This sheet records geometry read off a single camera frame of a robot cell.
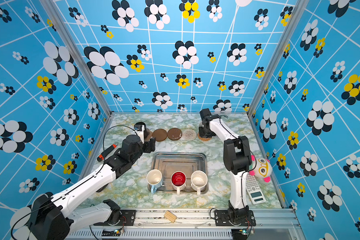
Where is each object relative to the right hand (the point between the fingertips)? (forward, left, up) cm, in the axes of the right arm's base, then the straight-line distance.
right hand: (206, 135), depth 100 cm
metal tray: (-17, +13, -7) cm, 23 cm away
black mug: (-16, +36, +28) cm, 48 cm away
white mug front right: (-29, +6, -5) cm, 30 cm away
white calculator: (-34, -24, -5) cm, 42 cm away
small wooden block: (-47, +22, -5) cm, 52 cm away
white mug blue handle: (-29, +32, -3) cm, 43 cm away
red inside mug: (-29, +18, -4) cm, 34 cm away
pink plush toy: (-24, -29, +1) cm, 38 cm away
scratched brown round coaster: (+3, +22, -4) cm, 23 cm away
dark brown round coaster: (+3, +32, -4) cm, 32 cm away
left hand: (-13, +33, +15) cm, 39 cm away
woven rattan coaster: (+1, +1, -6) cm, 6 cm away
